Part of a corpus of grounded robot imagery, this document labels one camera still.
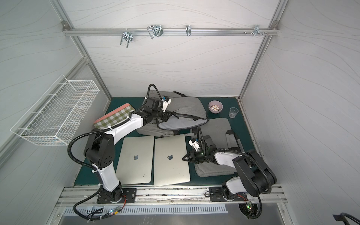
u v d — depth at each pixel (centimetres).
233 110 107
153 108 72
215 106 111
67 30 77
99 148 48
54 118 68
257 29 76
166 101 81
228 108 106
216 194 73
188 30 78
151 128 97
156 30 77
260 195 43
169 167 82
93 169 52
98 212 72
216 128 96
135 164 84
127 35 78
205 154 72
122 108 112
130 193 74
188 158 83
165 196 75
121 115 108
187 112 93
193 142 83
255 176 44
